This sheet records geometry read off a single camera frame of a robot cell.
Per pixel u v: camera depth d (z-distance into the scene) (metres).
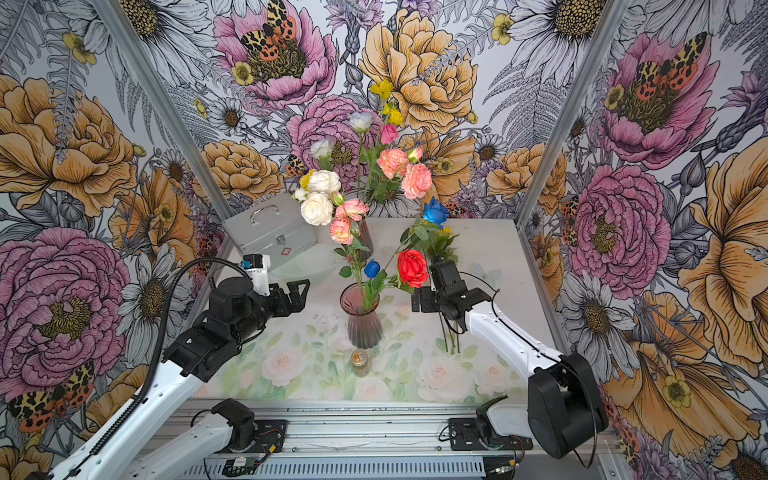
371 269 0.71
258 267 0.64
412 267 0.62
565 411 0.41
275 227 0.99
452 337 0.91
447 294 0.64
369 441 0.75
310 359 0.87
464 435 0.74
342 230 0.69
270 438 0.74
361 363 0.78
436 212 0.64
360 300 0.79
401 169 0.68
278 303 0.64
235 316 0.54
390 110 0.87
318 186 0.70
